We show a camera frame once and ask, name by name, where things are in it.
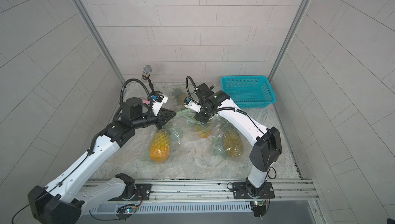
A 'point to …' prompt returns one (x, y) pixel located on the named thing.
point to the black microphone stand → (150, 84)
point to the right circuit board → (258, 207)
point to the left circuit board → (125, 211)
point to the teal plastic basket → (249, 91)
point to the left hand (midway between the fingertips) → (176, 113)
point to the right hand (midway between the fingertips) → (199, 115)
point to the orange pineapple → (201, 131)
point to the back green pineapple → (179, 96)
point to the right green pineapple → (232, 143)
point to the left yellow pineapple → (159, 149)
